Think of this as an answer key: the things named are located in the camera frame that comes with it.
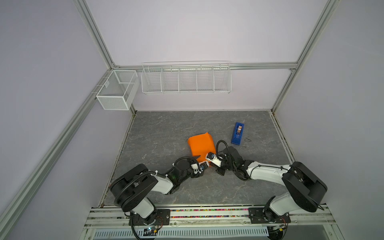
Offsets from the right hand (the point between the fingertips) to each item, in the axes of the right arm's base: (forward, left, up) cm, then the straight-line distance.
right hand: (211, 163), depth 88 cm
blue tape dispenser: (+20, -18, +2) cm, 28 cm away
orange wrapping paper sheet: (+10, +6, +4) cm, 12 cm away
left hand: (0, +6, +2) cm, 6 cm away
